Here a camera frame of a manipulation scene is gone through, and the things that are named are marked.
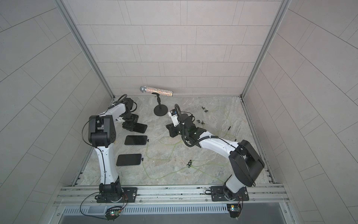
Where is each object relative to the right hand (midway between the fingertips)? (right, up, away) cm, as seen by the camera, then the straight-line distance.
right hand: (167, 126), depth 82 cm
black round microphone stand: (-9, +9, +24) cm, 27 cm away
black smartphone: (-24, -4, +24) cm, 34 cm away
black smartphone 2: (-23, -11, +11) cm, 27 cm away
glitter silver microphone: (-17, +23, +9) cm, 30 cm away
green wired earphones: (+13, -23, -1) cm, 26 cm away
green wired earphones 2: (+44, +3, +21) cm, 49 cm away
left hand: (-24, +1, +22) cm, 32 cm away
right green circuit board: (+35, -39, -13) cm, 54 cm away
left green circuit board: (-23, -39, -17) cm, 48 cm away
